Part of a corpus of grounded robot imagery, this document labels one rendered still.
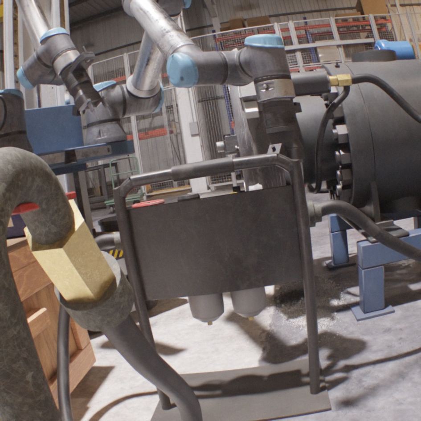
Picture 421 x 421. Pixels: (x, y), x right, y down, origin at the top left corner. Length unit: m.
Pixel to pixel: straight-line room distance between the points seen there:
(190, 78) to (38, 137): 0.98
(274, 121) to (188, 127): 8.24
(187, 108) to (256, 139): 7.89
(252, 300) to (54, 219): 0.77
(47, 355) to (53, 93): 1.29
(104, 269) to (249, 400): 0.82
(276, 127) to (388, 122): 0.64
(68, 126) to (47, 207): 1.73
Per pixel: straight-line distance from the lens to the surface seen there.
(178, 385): 0.51
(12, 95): 1.74
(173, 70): 1.11
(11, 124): 1.71
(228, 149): 1.90
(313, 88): 1.39
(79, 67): 1.32
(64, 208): 0.28
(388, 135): 1.57
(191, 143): 9.23
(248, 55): 1.07
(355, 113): 1.55
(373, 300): 1.52
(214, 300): 1.01
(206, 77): 1.10
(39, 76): 1.45
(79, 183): 2.04
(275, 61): 1.04
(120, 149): 1.93
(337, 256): 2.20
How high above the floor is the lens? 0.57
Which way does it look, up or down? 5 degrees down
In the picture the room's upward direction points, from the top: 9 degrees counter-clockwise
